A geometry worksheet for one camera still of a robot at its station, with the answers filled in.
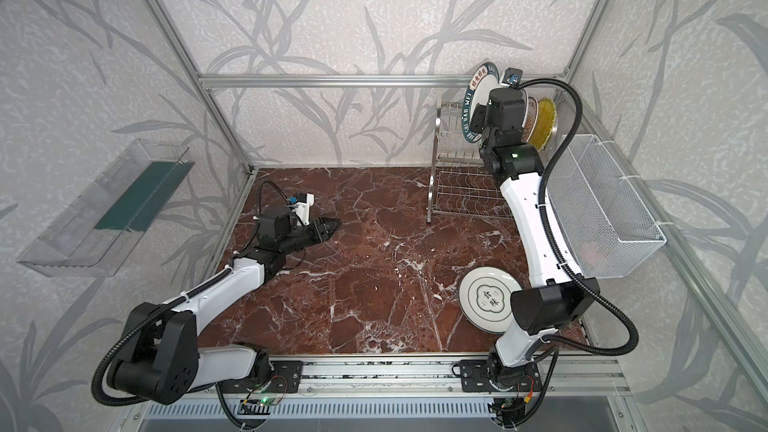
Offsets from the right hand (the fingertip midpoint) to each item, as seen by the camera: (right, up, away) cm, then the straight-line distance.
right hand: (494, 94), depth 71 cm
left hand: (-39, -30, +13) cm, 51 cm away
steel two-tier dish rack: (-1, -20, +39) cm, 44 cm away
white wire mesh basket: (+20, -31, -10) cm, 39 cm away
